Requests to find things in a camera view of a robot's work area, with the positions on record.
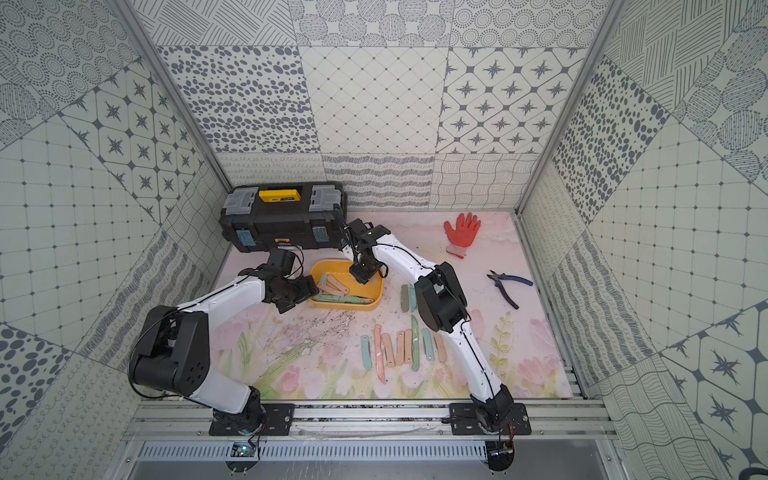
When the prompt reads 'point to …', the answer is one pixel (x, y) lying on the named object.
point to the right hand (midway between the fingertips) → (368, 275)
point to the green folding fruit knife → (415, 336)
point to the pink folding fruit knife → (387, 350)
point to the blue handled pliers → (497, 279)
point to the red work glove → (462, 237)
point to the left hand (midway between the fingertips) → (317, 295)
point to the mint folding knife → (366, 352)
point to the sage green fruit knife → (404, 297)
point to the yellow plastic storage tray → (339, 288)
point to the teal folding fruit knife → (428, 344)
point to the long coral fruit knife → (379, 354)
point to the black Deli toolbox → (267, 217)
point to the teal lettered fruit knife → (413, 297)
